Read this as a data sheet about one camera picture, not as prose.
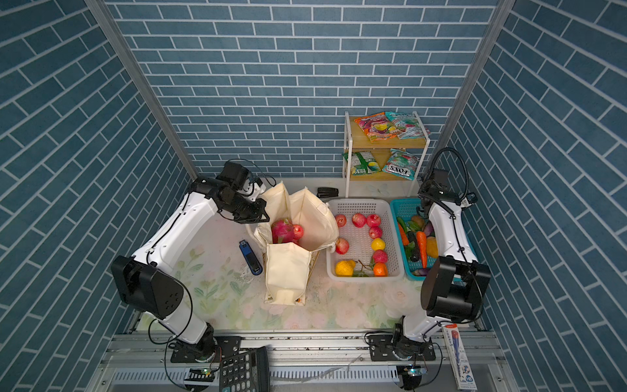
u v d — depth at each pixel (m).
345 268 0.85
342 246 0.92
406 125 0.91
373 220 0.99
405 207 1.02
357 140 0.89
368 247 0.97
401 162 1.02
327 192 1.19
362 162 1.02
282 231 0.86
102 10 0.70
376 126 0.89
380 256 0.89
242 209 0.67
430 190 0.66
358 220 0.99
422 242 0.94
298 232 0.95
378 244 0.93
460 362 0.71
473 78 0.86
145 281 0.42
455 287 0.49
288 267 0.71
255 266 0.88
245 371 0.68
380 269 0.85
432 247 0.93
